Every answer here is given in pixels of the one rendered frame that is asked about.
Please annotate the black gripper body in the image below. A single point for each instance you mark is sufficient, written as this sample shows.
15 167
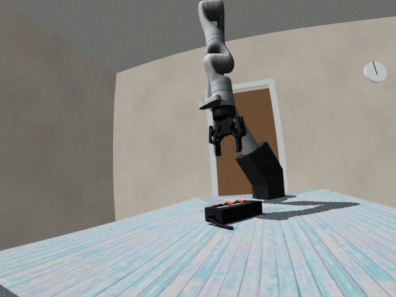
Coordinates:
224 114

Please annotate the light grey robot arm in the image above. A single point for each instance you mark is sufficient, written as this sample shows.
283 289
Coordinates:
216 65

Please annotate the black power strip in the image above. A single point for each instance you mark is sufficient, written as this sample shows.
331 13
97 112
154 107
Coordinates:
232 211

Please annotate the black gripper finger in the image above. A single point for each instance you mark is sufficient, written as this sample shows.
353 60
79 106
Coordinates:
216 143
240 126

